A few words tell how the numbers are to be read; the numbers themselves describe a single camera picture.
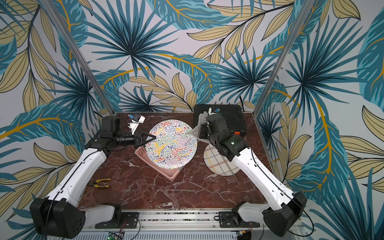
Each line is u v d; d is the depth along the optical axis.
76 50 0.83
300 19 0.72
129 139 0.63
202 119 0.70
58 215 0.38
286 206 0.38
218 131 0.50
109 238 0.71
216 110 0.61
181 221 0.75
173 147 0.73
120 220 0.69
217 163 0.93
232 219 0.65
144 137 0.67
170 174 0.81
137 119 0.64
